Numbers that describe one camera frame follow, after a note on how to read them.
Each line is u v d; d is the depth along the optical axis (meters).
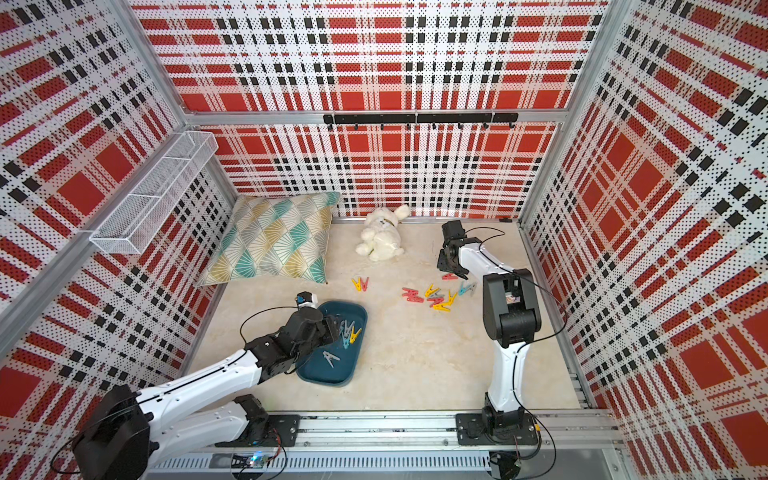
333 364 0.84
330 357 0.85
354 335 0.89
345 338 0.88
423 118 0.89
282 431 0.74
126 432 0.40
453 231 0.81
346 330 0.90
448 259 0.77
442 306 0.96
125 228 0.69
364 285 1.01
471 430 0.73
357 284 1.01
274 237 0.94
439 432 0.75
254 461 0.69
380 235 1.03
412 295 0.99
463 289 1.00
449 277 1.04
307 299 0.76
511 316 0.54
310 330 0.64
